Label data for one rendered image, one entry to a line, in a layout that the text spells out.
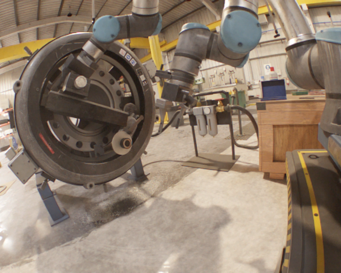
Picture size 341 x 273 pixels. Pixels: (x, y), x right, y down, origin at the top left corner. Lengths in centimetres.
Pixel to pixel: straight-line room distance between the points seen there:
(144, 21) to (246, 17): 33
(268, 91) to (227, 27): 82
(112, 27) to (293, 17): 59
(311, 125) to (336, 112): 52
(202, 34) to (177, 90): 19
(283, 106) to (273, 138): 20
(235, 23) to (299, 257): 42
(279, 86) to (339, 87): 71
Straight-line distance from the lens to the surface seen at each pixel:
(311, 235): 31
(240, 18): 38
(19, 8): 1199
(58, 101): 67
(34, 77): 71
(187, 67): 48
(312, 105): 95
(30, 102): 68
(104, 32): 56
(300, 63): 60
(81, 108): 69
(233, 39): 36
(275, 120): 96
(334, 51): 48
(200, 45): 50
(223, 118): 127
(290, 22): 64
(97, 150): 86
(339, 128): 47
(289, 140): 100
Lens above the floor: 54
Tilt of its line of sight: 12 degrees down
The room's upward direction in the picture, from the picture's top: 10 degrees counter-clockwise
